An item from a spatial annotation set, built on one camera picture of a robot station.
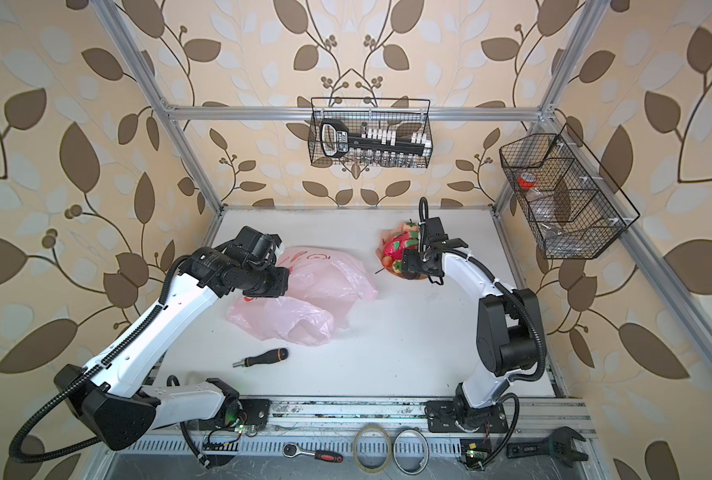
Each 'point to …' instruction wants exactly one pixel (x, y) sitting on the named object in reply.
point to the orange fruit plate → (383, 238)
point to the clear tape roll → (372, 449)
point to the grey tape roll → (411, 451)
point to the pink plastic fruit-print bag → (319, 298)
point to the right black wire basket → (572, 204)
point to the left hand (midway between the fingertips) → (291, 284)
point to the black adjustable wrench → (558, 446)
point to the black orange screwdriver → (266, 356)
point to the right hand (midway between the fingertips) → (416, 267)
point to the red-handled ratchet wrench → (291, 450)
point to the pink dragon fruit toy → (394, 247)
